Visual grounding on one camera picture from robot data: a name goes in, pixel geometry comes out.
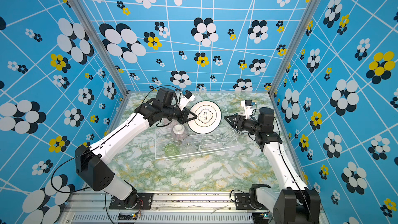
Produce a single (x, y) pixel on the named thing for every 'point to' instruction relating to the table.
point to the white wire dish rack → (225, 132)
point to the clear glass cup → (188, 145)
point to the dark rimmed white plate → (242, 132)
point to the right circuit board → (260, 215)
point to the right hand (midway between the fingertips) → (228, 118)
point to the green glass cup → (170, 150)
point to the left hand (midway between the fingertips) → (197, 115)
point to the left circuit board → (128, 216)
